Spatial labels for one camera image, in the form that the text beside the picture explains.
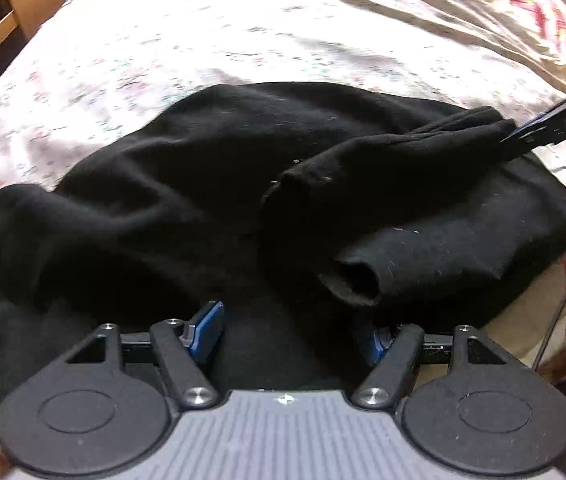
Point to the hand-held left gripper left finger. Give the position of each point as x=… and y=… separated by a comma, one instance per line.
x=208, y=331

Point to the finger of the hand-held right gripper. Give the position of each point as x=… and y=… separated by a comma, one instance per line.
x=563, y=122

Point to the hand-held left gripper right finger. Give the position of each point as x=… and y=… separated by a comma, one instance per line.
x=375, y=346

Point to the black sweater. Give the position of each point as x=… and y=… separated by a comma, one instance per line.
x=188, y=185

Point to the cream quilt with pink flowers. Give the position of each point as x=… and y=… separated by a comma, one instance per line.
x=563, y=45

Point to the white small-floral bed sheet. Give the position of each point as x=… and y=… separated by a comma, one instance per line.
x=213, y=35

